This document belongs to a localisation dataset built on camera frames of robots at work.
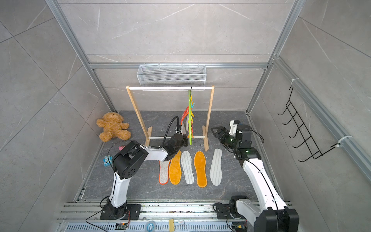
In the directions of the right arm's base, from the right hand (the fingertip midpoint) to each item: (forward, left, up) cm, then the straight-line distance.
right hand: (215, 132), depth 77 cm
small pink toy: (+4, +60, -21) cm, 64 cm away
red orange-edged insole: (+16, +16, -2) cm, 23 cm away
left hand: (+12, +15, -16) cm, 25 cm away
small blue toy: (-6, +68, -22) cm, 72 cm away
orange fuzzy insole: (-7, +8, -23) cm, 25 cm away
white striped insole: (-4, +17, -24) cm, 29 cm away
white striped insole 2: (-12, -2, -24) cm, 27 cm away
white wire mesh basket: (+43, +26, +9) cm, 51 cm away
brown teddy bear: (+18, +68, -16) cm, 72 cm away
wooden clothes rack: (+19, +46, -22) cm, 54 cm away
